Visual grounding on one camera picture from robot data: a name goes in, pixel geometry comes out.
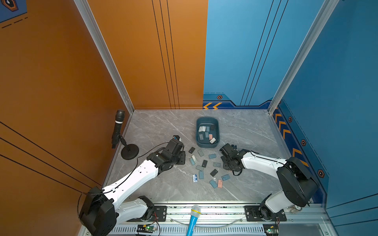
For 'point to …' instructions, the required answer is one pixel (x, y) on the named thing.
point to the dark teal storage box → (201, 141)
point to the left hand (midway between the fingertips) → (183, 153)
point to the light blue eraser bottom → (213, 183)
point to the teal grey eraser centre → (216, 164)
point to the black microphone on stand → (130, 151)
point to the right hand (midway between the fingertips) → (227, 166)
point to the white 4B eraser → (204, 128)
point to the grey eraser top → (201, 153)
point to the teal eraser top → (212, 156)
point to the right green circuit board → (272, 230)
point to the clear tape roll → (299, 208)
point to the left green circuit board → (150, 228)
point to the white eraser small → (194, 158)
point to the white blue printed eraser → (195, 178)
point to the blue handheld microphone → (195, 213)
